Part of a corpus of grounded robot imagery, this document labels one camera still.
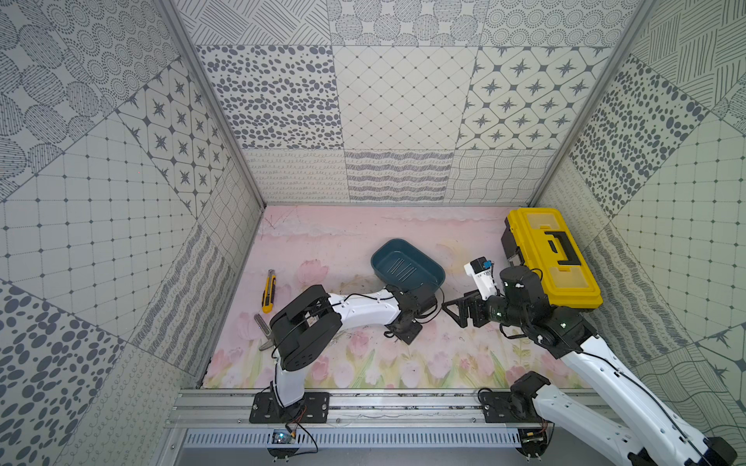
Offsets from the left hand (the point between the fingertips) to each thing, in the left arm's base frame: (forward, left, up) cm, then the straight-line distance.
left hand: (410, 328), depth 86 cm
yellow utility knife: (+11, +47, +1) cm, 48 cm away
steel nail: (+23, +4, -1) cm, 24 cm away
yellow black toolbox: (+23, -41, +15) cm, 49 cm away
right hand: (-1, -11, +18) cm, 21 cm away
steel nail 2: (+21, +2, -1) cm, 21 cm away
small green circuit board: (-27, +33, -3) cm, 43 cm away
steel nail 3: (+20, +1, -1) cm, 20 cm away
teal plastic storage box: (+24, +3, -1) cm, 24 cm away
